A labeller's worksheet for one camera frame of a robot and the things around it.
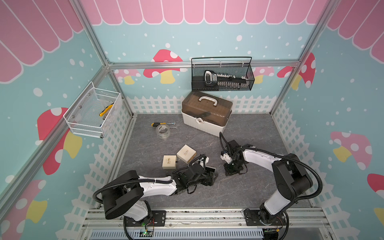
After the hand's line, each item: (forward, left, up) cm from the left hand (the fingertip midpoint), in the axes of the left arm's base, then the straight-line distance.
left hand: (212, 176), depth 82 cm
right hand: (+4, -10, -6) cm, 12 cm away
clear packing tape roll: (+35, +34, -6) cm, 49 cm away
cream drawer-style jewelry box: (+10, +26, -3) cm, 28 cm away
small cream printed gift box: (+7, 0, -4) cm, 8 cm away
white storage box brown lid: (+38, +4, +10) cm, 39 cm away
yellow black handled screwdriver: (+39, +40, -3) cm, 57 cm away
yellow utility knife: (+23, +56, +27) cm, 66 cm away
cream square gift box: (+15, +15, -3) cm, 22 cm away
